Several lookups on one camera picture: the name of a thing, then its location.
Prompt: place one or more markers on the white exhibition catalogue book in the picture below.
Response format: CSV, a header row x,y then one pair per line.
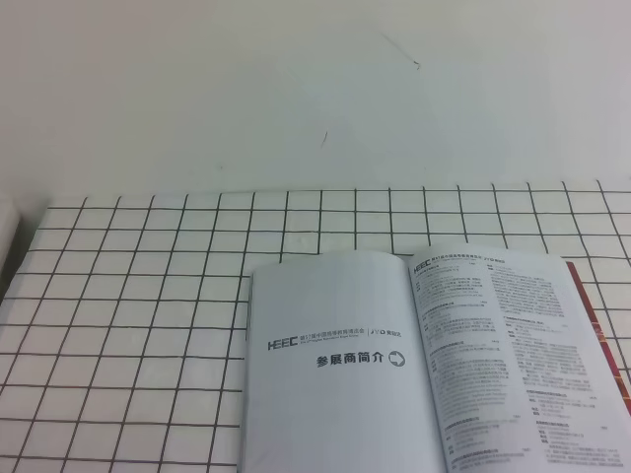
x,y
461,358

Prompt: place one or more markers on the white grid tablecloth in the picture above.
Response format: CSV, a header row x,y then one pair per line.
x,y
123,329

